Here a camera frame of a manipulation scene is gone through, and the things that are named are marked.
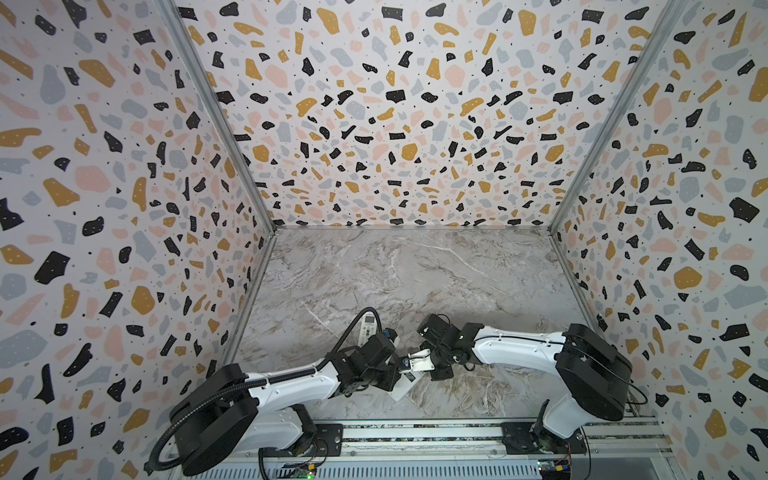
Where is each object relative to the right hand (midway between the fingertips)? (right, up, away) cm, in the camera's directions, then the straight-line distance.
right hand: (417, 359), depth 85 cm
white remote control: (-15, +7, +6) cm, 18 cm away
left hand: (-5, -2, -3) cm, 6 cm away
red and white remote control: (-4, -5, -4) cm, 7 cm away
